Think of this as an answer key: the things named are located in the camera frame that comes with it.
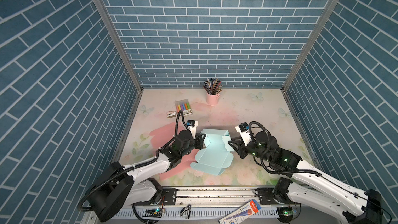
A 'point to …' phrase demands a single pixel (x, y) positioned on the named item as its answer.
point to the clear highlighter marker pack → (184, 105)
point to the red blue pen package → (246, 210)
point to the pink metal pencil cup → (212, 99)
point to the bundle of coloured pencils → (213, 86)
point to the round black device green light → (286, 214)
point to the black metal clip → (188, 208)
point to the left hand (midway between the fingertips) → (207, 136)
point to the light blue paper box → (216, 156)
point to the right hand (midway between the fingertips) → (228, 139)
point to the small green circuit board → (153, 212)
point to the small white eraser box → (171, 114)
